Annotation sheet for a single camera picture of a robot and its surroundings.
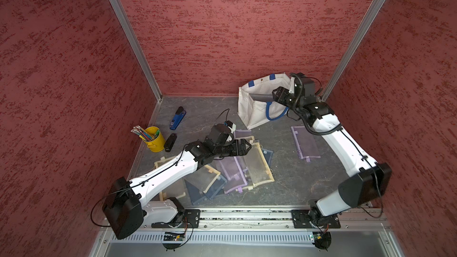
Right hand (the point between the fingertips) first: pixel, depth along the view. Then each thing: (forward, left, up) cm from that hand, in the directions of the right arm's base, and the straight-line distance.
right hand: (276, 96), depth 80 cm
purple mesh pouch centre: (-24, +21, -27) cm, 41 cm away
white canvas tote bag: (+3, +10, -15) cm, 18 cm away
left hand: (-21, +16, -12) cm, 29 cm away
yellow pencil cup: (-11, +60, -21) cm, 65 cm away
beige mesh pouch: (-23, +10, -26) cm, 36 cm away
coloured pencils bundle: (-9, +66, -14) cm, 68 cm away
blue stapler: (+14, +54, -27) cm, 62 cm away
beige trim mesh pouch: (-26, +36, -30) cm, 54 cm away
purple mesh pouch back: (+1, +15, -32) cm, 35 cm away
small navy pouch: (-15, +2, -30) cm, 33 cm away
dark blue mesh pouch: (-35, +38, -28) cm, 59 cm away
